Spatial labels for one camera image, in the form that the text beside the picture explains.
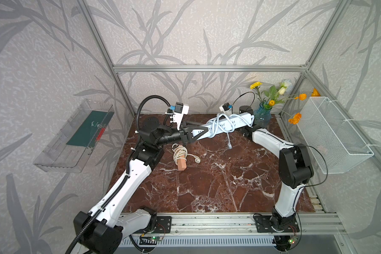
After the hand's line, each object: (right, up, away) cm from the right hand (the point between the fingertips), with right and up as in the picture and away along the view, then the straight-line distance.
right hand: (214, 119), depth 88 cm
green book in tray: (-57, -7, -21) cm, 61 cm away
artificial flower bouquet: (+37, +14, +8) cm, 40 cm away
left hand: (-6, -7, -32) cm, 33 cm away
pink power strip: (-19, -23, +2) cm, 30 cm away
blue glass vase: (+34, +3, +16) cm, 38 cm away
